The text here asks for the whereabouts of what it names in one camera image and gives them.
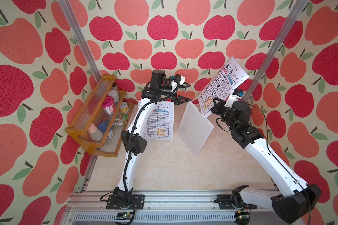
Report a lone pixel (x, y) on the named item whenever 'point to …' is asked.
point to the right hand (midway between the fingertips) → (215, 101)
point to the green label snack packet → (120, 120)
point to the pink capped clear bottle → (95, 133)
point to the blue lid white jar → (103, 126)
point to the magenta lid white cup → (108, 104)
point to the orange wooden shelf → (95, 113)
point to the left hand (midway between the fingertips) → (190, 95)
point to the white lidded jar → (113, 93)
